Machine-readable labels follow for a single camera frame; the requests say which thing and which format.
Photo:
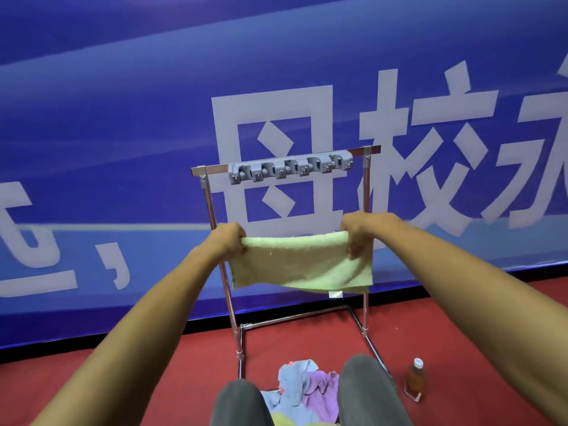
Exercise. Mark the grey trousers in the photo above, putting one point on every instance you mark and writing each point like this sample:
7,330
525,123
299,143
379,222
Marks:
366,394

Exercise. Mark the yellow towel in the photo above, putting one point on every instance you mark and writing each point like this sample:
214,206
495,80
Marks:
284,421

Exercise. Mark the light blue towel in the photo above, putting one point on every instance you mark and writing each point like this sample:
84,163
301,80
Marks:
293,377

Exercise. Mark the light green towel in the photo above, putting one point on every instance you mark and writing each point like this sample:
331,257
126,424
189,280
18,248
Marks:
301,261

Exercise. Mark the bottle of amber liquid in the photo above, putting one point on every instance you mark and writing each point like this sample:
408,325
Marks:
415,381

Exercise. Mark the person's right hand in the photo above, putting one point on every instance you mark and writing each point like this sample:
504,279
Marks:
364,230

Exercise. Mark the person's left hand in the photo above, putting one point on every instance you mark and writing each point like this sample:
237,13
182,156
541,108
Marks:
226,241

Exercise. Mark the chrome metal rack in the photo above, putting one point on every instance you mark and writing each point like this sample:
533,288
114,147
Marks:
213,168

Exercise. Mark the person's right forearm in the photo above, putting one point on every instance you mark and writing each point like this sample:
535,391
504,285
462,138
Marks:
466,283

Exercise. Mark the grey plastic hook rail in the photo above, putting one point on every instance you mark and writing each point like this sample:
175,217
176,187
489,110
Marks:
275,164

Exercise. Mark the person's left forearm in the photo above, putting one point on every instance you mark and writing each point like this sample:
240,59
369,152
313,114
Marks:
133,341

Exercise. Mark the purple towel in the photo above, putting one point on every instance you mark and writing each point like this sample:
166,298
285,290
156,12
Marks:
321,390

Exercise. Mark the blue printed banner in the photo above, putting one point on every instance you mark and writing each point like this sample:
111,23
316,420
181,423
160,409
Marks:
88,128

